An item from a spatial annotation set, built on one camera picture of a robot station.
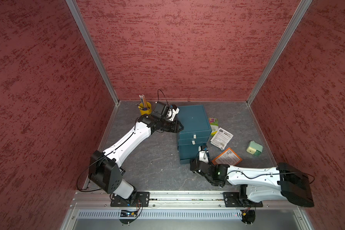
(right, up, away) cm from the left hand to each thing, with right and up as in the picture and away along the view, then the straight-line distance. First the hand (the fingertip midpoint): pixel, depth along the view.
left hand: (179, 131), depth 79 cm
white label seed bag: (+30, -8, +18) cm, 36 cm away
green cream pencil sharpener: (+49, -12, +10) cm, 51 cm away
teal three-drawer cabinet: (+10, +1, -3) cm, 10 cm away
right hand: (+9, -20, +4) cm, 22 cm away
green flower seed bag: (+27, +3, +28) cm, 39 cm away
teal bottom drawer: (+6, -14, +10) cm, 19 cm away
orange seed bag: (+33, -18, +11) cm, 39 cm away
